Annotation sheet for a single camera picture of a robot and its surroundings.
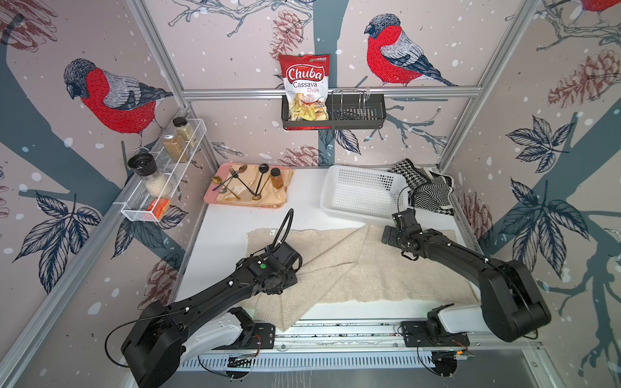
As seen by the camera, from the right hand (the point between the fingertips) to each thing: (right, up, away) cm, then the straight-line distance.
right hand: (394, 235), depth 92 cm
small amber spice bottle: (-49, +23, +15) cm, 56 cm away
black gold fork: (-71, +25, +26) cm, 79 cm away
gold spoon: (-78, +22, +22) cm, 84 cm away
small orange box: (-75, +14, -26) cm, 80 cm away
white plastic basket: (-9, +16, +18) cm, 26 cm away
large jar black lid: (-76, +20, -25) cm, 83 cm away
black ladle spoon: (-58, +29, +29) cm, 71 cm away
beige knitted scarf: (-16, -10, -6) cm, 20 cm away
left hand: (-38, -12, -11) cm, 41 cm away
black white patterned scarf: (+17, +18, +9) cm, 26 cm away
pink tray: (-80, +16, +19) cm, 84 cm away
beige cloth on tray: (-62, +20, +22) cm, 69 cm away
